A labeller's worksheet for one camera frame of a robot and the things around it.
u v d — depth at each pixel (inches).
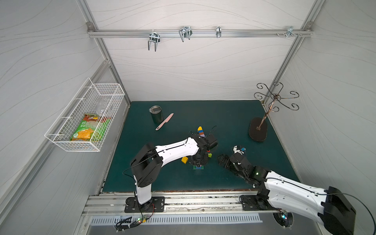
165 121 42.4
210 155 35.4
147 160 17.8
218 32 30.8
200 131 39.2
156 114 39.7
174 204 29.5
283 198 22.9
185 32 30.0
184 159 33.6
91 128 24.7
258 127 39.9
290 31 30.1
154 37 30.8
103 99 32.1
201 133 38.7
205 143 23.8
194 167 33.1
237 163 24.2
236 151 30.2
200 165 28.1
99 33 31.3
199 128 39.9
